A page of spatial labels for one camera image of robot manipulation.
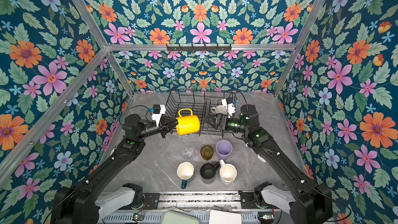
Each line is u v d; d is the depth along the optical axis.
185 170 0.80
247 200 0.73
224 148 0.86
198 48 0.93
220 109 0.98
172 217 0.68
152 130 0.64
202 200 0.75
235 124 0.61
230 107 0.65
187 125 0.69
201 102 1.15
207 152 0.87
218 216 0.67
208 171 0.82
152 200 0.74
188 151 0.88
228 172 0.81
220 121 0.61
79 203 0.39
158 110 0.61
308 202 0.37
